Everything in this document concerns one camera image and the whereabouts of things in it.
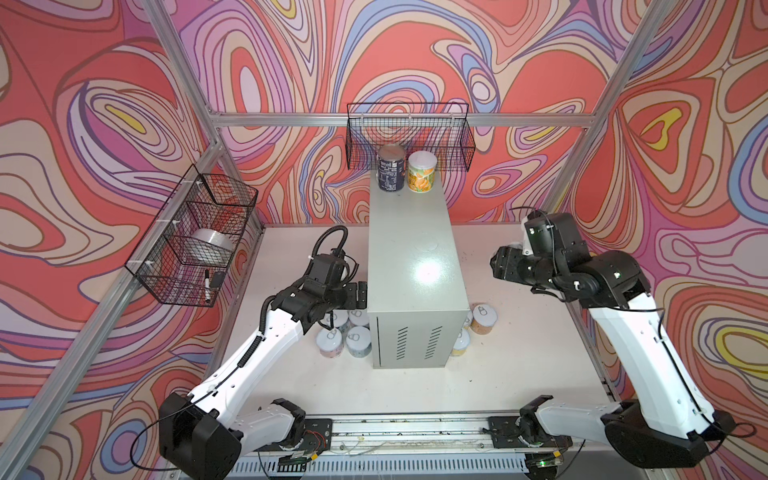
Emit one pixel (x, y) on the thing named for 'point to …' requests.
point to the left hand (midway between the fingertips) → (358, 288)
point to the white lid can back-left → (340, 316)
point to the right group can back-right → (484, 318)
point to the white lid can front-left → (329, 342)
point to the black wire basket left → (192, 246)
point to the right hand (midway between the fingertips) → (508, 268)
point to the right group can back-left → (468, 320)
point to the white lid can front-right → (359, 341)
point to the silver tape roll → (214, 238)
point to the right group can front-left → (462, 343)
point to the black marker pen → (207, 285)
